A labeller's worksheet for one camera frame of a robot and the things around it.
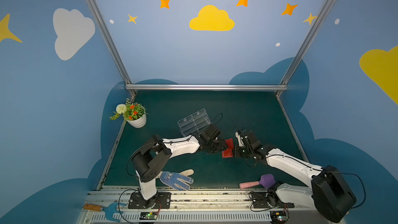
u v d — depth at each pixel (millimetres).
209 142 690
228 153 876
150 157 485
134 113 908
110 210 716
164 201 739
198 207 734
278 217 714
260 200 742
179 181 799
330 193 414
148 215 705
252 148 671
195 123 979
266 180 787
